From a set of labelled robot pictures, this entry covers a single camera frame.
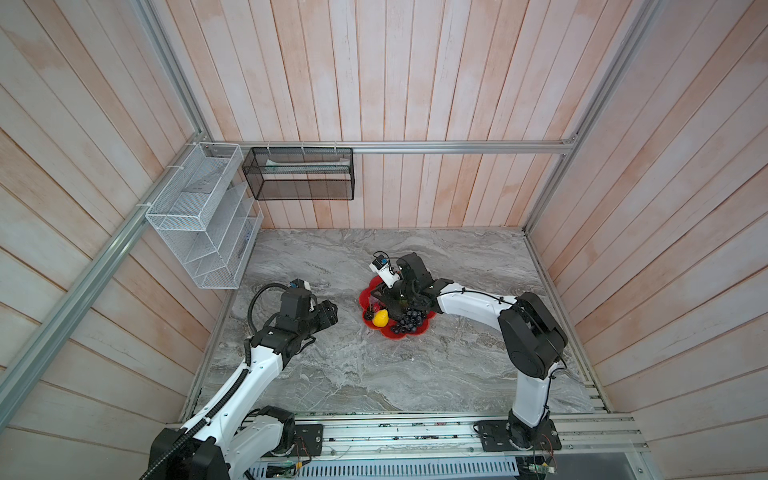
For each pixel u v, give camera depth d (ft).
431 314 2.95
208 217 2.30
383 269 2.63
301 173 3.41
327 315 2.41
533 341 1.62
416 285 2.38
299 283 2.45
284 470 2.33
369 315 2.96
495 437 2.40
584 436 2.46
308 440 2.41
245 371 1.61
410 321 2.89
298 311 2.01
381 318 2.96
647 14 2.25
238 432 1.52
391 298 2.65
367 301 3.07
